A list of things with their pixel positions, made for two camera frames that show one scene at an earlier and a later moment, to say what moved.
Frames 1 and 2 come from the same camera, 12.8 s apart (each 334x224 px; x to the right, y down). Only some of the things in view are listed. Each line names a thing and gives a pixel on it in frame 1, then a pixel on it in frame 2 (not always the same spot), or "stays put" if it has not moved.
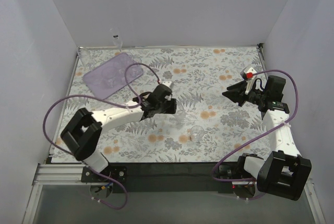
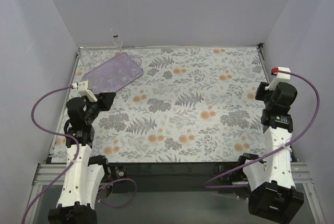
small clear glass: x=120 y=71 stays put
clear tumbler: x=123 y=79 stays put
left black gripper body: x=168 y=106 → x=105 y=99
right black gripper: x=245 y=94 → x=261 y=93
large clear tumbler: x=108 y=75 stays put
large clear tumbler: x=135 y=66 stays put
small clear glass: x=180 y=120 → x=111 y=81
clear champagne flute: x=115 y=34 stays put
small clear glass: x=128 y=63 stays put
